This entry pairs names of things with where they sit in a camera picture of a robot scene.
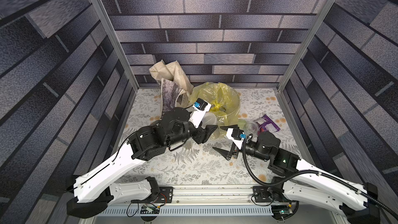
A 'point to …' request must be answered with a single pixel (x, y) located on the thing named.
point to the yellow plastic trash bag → (225, 104)
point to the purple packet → (266, 124)
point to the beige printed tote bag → (175, 88)
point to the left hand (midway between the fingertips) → (211, 121)
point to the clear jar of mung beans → (251, 127)
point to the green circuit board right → (280, 210)
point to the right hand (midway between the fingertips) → (216, 133)
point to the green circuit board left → (149, 209)
